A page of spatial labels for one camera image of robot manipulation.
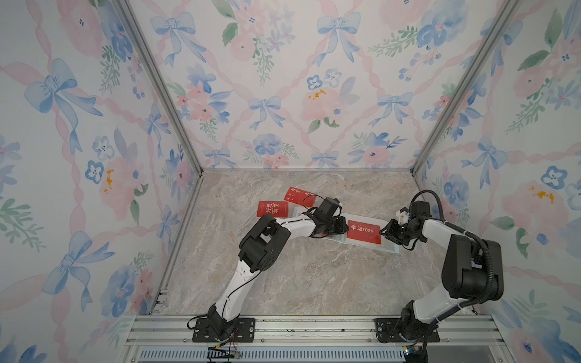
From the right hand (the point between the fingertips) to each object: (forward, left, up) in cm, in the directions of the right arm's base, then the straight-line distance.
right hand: (385, 232), depth 95 cm
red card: (+12, +47, -1) cm, 48 cm away
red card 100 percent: (+2, +8, -2) cm, 9 cm away
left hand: (+1, +14, +1) cm, 14 cm away
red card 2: (+21, +36, -2) cm, 41 cm away
